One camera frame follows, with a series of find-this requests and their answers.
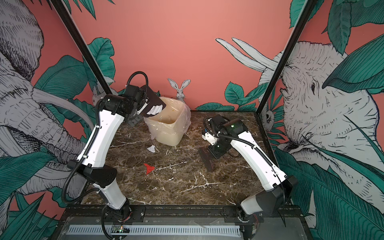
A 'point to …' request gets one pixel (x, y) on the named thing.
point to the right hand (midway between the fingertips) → (212, 152)
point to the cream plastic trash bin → (168, 139)
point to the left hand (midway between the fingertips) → (127, 113)
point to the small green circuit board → (120, 229)
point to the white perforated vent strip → (158, 230)
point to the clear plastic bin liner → (175, 118)
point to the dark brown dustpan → (154, 100)
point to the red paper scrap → (149, 168)
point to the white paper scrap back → (155, 109)
